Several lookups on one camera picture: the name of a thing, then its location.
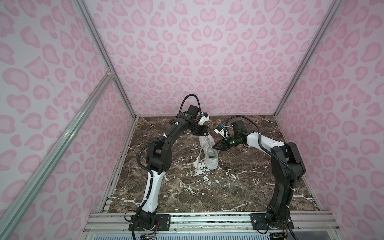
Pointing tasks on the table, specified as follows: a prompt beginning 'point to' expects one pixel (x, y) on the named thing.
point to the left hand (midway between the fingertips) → (208, 131)
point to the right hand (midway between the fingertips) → (216, 144)
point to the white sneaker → (207, 142)
